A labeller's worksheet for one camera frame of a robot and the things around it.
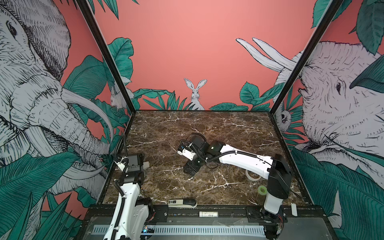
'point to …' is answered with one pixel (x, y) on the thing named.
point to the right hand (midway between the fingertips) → (186, 164)
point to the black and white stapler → (182, 203)
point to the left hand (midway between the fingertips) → (129, 167)
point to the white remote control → (146, 165)
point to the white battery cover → (294, 209)
